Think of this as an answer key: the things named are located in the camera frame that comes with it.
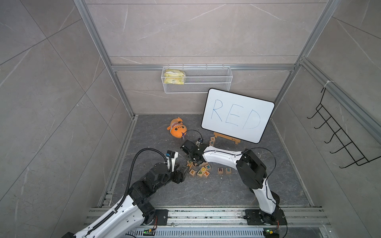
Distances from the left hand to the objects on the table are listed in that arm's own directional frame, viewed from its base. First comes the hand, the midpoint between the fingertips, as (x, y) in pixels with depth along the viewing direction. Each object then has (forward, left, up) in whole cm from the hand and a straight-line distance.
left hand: (185, 164), depth 73 cm
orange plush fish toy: (+31, +6, -10) cm, 33 cm away
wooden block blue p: (+23, -17, -16) cm, 33 cm away
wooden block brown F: (+26, -18, -16) cm, 35 cm away
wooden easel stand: (+26, -28, -14) cm, 41 cm away
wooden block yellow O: (+4, -10, -15) cm, 19 cm away
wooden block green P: (+1, -8, -15) cm, 17 cm away
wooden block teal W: (+5, -13, -15) cm, 21 cm away
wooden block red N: (+1, -12, -15) cm, 19 cm away
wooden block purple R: (+2, -20, -15) cm, 25 cm away
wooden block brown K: (+2, -4, -15) cm, 15 cm away
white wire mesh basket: (+57, -8, +12) cm, 59 cm away
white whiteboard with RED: (+32, -33, 0) cm, 46 cm away
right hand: (+12, -3, -15) cm, 20 cm away
